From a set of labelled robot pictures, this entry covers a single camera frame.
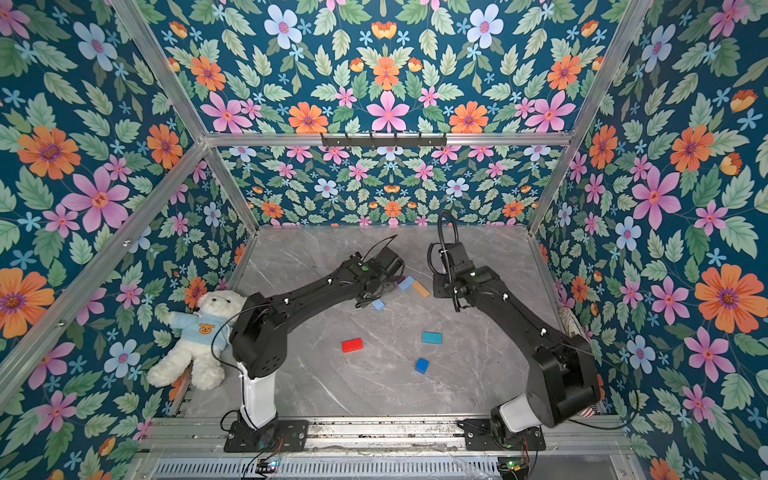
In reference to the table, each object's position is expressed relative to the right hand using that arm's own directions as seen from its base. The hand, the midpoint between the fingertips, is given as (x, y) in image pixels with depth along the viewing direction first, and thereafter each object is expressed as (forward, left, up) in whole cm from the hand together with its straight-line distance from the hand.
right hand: (443, 283), depth 87 cm
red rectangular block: (-14, +27, -13) cm, 33 cm away
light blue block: (+7, +12, -11) cm, 18 cm away
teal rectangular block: (-10, +2, -15) cm, 19 cm away
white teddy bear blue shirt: (-16, +68, -6) cm, 70 cm away
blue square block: (-19, +6, -15) cm, 25 cm away
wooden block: (+6, +6, -13) cm, 15 cm away
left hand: (+1, +16, -4) cm, 17 cm away
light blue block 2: (-1, +20, -12) cm, 24 cm away
